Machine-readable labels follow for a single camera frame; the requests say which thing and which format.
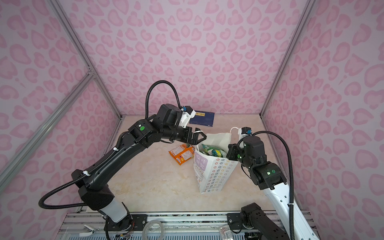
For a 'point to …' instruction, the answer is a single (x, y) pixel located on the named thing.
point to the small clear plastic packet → (225, 232)
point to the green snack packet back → (214, 151)
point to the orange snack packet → (182, 153)
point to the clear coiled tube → (145, 228)
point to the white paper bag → (212, 168)
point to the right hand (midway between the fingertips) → (227, 145)
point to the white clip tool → (91, 232)
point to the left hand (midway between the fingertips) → (200, 133)
